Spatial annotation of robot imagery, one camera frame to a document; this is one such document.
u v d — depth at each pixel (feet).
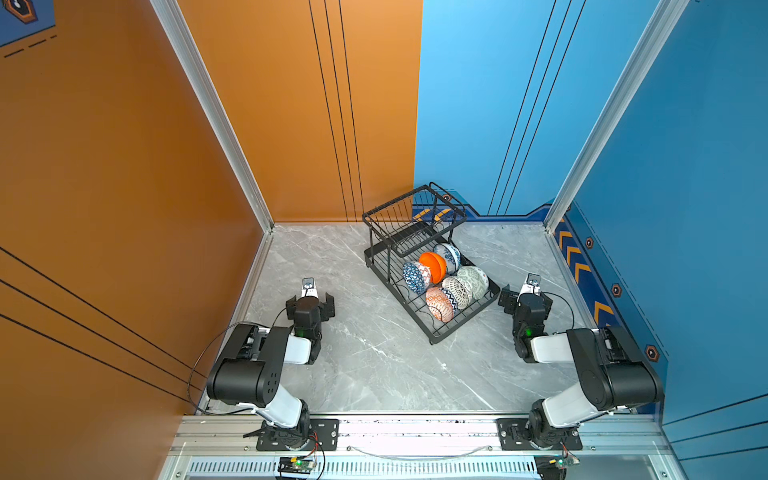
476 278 3.19
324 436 2.43
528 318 2.34
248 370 1.49
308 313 2.34
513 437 2.38
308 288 2.64
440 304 3.09
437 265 3.11
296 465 2.31
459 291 3.17
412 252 2.67
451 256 3.17
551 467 2.31
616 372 1.47
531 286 2.57
